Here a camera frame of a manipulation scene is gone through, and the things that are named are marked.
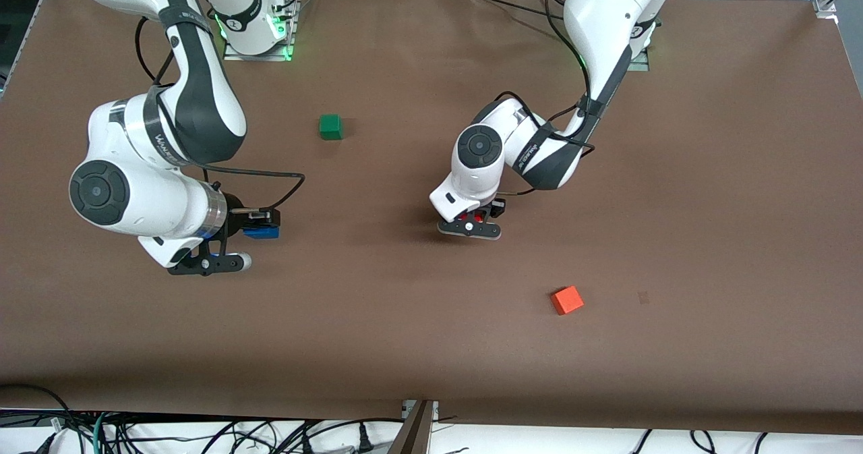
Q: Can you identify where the black cable on table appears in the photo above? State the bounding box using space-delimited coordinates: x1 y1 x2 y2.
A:
463 0 570 20

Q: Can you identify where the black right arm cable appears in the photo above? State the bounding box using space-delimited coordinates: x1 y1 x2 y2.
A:
134 16 306 213

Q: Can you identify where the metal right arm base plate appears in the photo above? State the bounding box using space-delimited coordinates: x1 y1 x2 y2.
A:
223 0 300 62

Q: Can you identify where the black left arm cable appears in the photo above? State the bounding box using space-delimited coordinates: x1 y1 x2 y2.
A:
495 0 597 197

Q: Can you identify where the metal table edge bracket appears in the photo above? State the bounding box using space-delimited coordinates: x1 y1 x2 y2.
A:
402 399 440 420

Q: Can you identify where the brown table support beam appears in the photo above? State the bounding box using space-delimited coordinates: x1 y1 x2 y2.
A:
387 401 436 454

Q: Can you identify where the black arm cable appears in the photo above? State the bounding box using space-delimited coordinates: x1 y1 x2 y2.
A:
134 16 306 213
495 0 597 197

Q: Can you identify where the orange wooden block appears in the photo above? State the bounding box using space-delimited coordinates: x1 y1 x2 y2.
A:
551 285 585 316

